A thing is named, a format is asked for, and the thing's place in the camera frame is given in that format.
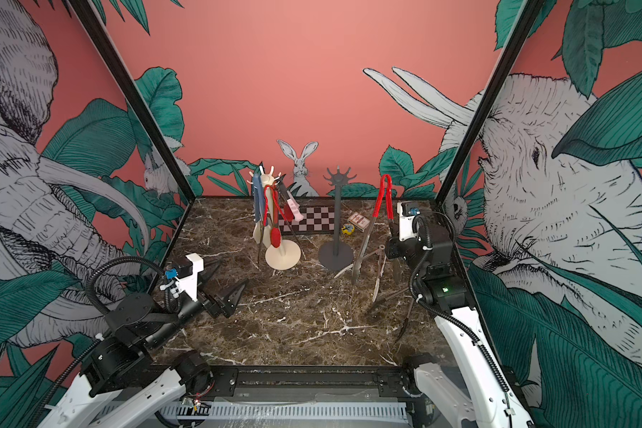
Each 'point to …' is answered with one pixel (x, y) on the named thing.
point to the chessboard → (317, 219)
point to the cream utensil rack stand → (278, 259)
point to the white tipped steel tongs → (381, 269)
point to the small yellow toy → (348, 228)
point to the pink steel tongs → (294, 207)
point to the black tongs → (406, 324)
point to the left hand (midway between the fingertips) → (235, 268)
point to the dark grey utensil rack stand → (337, 255)
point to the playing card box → (358, 220)
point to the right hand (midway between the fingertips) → (389, 218)
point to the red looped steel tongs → (371, 228)
